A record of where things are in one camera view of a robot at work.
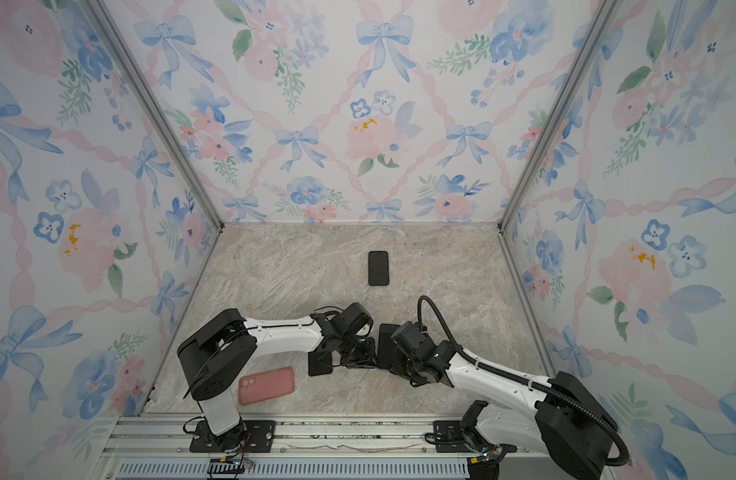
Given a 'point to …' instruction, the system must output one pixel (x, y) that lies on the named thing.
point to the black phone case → (378, 268)
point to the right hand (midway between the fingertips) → (390, 365)
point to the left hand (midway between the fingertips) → (382, 365)
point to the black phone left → (319, 362)
